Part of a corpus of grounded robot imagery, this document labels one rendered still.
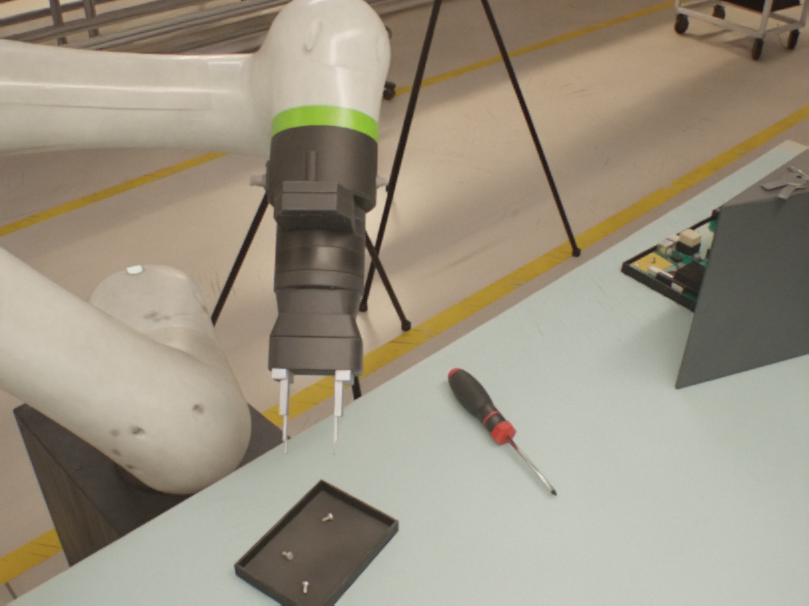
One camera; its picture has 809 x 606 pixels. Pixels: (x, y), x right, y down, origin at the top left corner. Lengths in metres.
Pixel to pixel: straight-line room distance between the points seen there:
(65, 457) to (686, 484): 0.73
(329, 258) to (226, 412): 0.20
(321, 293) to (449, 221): 2.46
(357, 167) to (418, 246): 2.28
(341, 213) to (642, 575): 0.37
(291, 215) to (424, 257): 2.28
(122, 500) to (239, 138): 0.45
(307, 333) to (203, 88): 0.26
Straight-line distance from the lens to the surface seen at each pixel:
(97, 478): 1.07
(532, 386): 0.84
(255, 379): 2.41
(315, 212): 0.63
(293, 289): 0.68
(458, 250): 2.95
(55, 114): 0.78
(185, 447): 0.77
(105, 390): 0.73
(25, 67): 0.78
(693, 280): 0.99
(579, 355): 0.89
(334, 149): 0.68
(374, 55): 0.73
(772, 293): 0.87
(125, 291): 0.92
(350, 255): 0.68
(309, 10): 0.73
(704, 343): 0.85
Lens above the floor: 1.55
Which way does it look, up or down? 35 degrees down
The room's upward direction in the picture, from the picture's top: straight up
